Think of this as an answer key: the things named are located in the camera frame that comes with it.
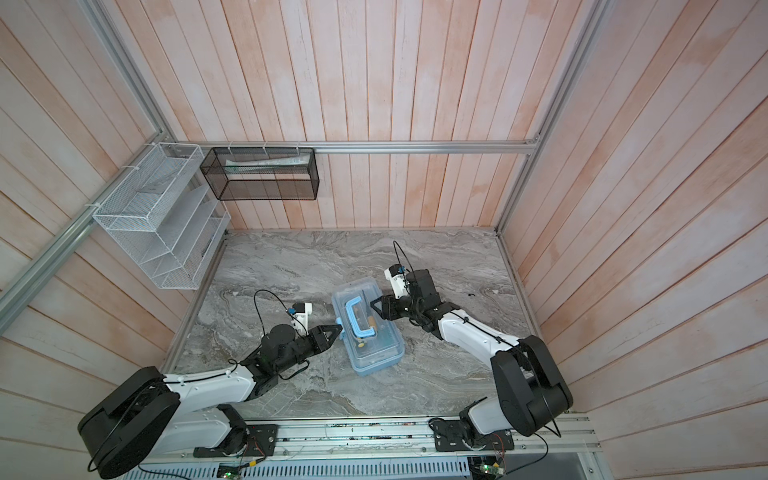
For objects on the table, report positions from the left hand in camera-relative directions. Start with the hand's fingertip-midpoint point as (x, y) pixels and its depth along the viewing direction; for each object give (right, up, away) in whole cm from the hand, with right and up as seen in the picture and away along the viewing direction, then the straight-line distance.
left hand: (341, 334), depth 82 cm
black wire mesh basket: (-31, +52, +22) cm, 64 cm away
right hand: (+10, +8, +5) cm, 14 cm away
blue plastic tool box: (+8, -2, 0) cm, 9 cm away
